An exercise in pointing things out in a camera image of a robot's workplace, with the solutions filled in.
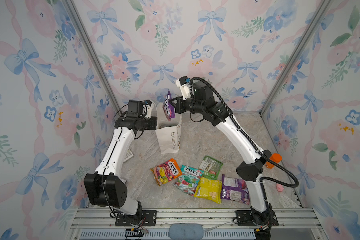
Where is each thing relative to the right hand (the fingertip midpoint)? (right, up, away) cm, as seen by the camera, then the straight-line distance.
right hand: (170, 99), depth 69 cm
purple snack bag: (+34, -46, +11) cm, 58 cm away
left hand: (-8, -9, +11) cm, 16 cm away
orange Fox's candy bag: (-3, -39, +17) cm, 42 cm away
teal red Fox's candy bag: (+9, -43, +14) cm, 46 cm away
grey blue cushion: (+7, -61, -1) cm, 61 cm away
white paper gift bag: (-1, -17, +12) cm, 21 cm away
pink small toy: (+59, -46, +12) cm, 76 cm away
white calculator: (-28, -30, +26) cm, 49 cm away
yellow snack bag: (+21, -46, +12) cm, 52 cm away
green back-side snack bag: (+23, -37, +21) cm, 49 cm away
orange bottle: (+58, -30, +14) cm, 66 cm away
